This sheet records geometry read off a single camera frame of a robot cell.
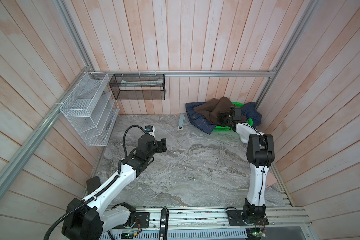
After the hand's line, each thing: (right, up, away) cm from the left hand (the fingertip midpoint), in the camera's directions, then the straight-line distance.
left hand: (159, 142), depth 81 cm
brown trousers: (+35, +21, +26) cm, 48 cm away
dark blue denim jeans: (+63, +21, +26) cm, 71 cm away
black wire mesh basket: (-17, +37, +22) cm, 47 cm away
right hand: (+38, +19, +24) cm, 49 cm away
